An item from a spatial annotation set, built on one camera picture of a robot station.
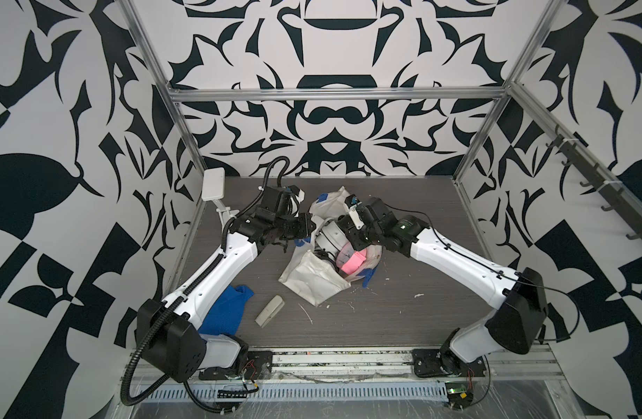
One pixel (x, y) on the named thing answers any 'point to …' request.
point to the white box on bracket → (213, 186)
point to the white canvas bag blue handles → (309, 274)
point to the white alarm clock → (330, 238)
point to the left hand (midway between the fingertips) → (314, 221)
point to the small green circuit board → (458, 394)
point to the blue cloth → (225, 312)
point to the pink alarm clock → (348, 259)
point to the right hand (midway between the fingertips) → (351, 227)
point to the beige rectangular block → (269, 312)
